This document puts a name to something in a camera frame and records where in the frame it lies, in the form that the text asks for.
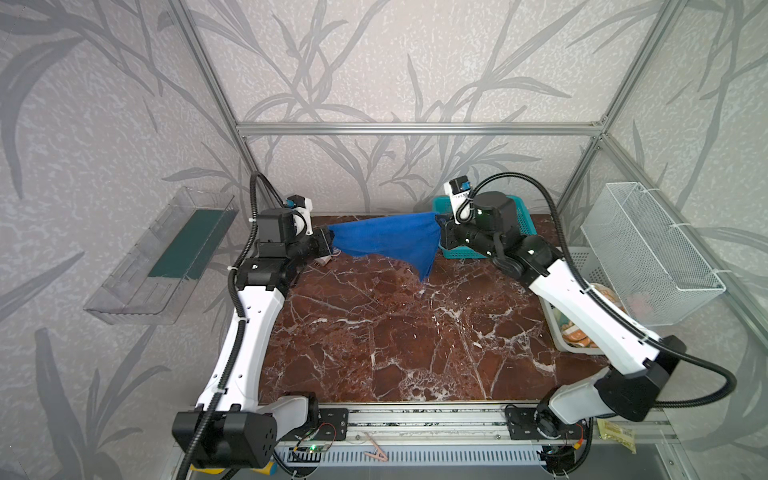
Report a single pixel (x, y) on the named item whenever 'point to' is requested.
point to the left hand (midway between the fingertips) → (337, 224)
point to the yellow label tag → (624, 436)
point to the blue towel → (412, 238)
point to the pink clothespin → (380, 455)
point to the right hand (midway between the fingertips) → (438, 207)
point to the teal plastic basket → (524, 220)
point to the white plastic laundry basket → (589, 266)
